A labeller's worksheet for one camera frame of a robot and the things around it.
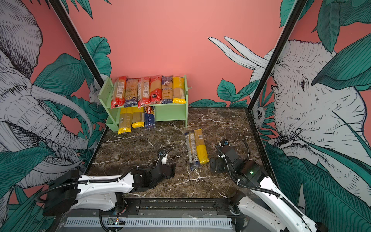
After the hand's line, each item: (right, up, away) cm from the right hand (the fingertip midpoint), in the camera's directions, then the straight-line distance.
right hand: (216, 159), depth 71 cm
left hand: (-24, -4, +9) cm, 26 cm away
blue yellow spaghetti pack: (-49, +36, +15) cm, 63 cm away
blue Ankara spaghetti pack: (-28, +39, +19) cm, 52 cm away
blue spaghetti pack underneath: (-40, +22, +22) cm, 51 cm away
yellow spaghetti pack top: (-20, +39, +18) cm, 47 cm away
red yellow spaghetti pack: (-36, +44, +22) cm, 61 cm away
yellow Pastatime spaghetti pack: (-49, +22, +24) cm, 58 cm away
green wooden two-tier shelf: (-32, +25, +27) cm, 49 cm away
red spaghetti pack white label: (-41, +37, +15) cm, 58 cm away
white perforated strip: (-23, -31, -1) cm, 38 cm away
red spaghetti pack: (-56, +34, +13) cm, 67 cm away
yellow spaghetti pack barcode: (-55, +18, +19) cm, 61 cm away
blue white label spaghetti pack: (-12, -4, +17) cm, 21 cm away
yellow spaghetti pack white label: (-6, +1, +22) cm, 23 cm away
